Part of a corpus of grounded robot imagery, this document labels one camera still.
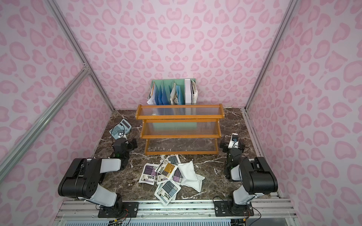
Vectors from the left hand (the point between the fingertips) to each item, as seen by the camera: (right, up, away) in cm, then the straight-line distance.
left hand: (126, 137), depth 94 cm
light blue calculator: (-9, +4, +13) cm, 17 cm away
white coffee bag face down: (+46, -25, -14) cm, 54 cm away
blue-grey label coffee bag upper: (+33, -14, -4) cm, 36 cm away
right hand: (+69, +1, -5) cm, 69 cm away
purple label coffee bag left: (+18, -21, -10) cm, 30 cm away
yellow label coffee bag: (+28, -18, -10) cm, 35 cm away
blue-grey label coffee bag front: (+30, -28, -17) cm, 45 cm away
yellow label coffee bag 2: (+41, -18, -11) cm, 46 cm away
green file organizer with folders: (+31, +31, +2) cm, 44 cm away
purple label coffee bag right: (+35, -22, -10) cm, 42 cm away
